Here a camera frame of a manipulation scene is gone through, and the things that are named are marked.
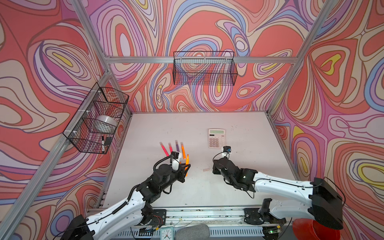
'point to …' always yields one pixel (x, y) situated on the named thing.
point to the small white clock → (166, 233)
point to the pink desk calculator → (216, 138)
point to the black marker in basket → (103, 143)
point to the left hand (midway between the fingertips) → (191, 165)
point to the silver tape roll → (105, 121)
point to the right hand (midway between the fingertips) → (215, 164)
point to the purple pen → (177, 145)
